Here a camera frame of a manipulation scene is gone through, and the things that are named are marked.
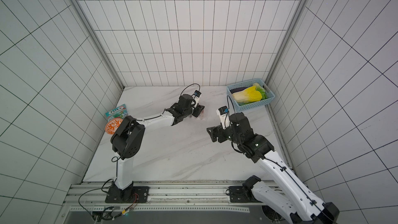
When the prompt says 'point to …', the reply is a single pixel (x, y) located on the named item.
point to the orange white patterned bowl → (112, 125)
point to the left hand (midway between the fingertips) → (199, 107)
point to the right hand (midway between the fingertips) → (209, 127)
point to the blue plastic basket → (244, 107)
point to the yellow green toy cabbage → (253, 94)
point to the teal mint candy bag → (119, 112)
